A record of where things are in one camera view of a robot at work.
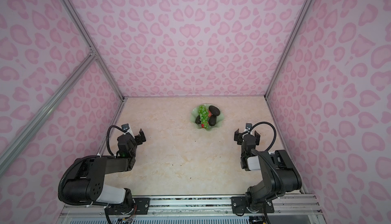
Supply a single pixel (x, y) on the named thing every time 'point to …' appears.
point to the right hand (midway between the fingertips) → (247, 129)
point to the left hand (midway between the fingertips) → (134, 129)
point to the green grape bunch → (203, 115)
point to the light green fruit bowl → (219, 121)
